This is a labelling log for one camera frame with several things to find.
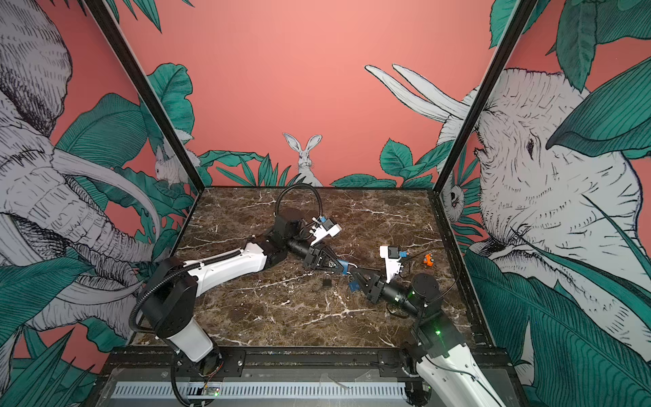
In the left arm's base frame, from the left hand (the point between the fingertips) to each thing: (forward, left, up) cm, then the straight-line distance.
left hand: (340, 268), depth 66 cm
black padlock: (+8, +3, -26) cm, 28 cm away
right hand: (-2, -3, +1) cm, 3 cm away
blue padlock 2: (+5, -6, -25) cm, 26 cm away
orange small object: (+14, -36, -24) cm, 45 cm away
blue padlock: (0, -1, 0) cm, 2 cm away
